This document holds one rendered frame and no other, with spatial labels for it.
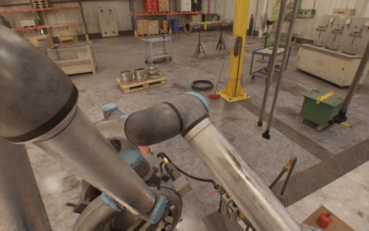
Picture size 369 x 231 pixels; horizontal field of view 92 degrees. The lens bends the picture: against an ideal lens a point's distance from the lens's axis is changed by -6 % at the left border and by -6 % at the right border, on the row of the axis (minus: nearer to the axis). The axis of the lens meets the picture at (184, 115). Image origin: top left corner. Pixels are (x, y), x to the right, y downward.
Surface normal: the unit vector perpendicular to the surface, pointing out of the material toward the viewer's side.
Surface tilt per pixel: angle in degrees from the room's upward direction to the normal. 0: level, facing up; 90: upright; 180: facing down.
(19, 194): 91
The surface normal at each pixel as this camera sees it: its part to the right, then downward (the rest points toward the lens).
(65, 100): 0.97, -0.03
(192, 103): 0.38, -0.54
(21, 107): 0.51, 0.27
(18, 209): 0.87, 0.22
